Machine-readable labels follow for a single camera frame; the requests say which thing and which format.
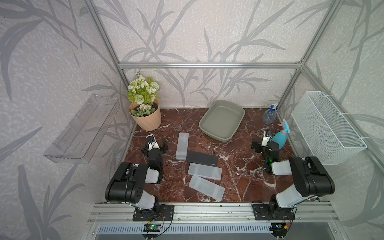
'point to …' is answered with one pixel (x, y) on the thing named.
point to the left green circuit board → (151, 228)
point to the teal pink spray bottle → (281, 137)
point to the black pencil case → (200, 158)
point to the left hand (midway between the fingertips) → (154, 138)
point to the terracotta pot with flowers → (144, 96)
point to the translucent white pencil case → (181, 153)
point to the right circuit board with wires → (279, 229)
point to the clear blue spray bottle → (270, 114)
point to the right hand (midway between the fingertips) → (261, 138)
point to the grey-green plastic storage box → (221, 120)
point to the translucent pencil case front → (207, 188)
